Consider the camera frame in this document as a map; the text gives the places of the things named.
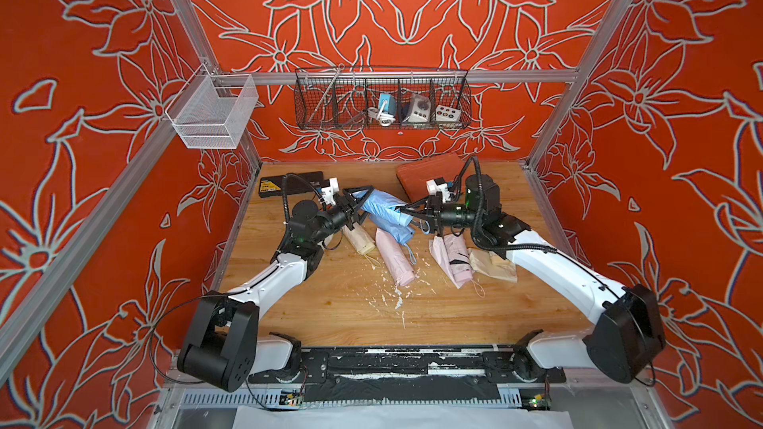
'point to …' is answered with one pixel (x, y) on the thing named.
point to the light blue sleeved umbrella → (401, 228)
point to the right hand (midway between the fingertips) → (398, 215)
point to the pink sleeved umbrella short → (459, 258)
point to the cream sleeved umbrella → (361, 239)
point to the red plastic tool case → (414, 176)
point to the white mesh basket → (205, 120)
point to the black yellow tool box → (296, 183)
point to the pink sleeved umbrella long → (395, 256)
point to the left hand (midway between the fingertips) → (375, 194)
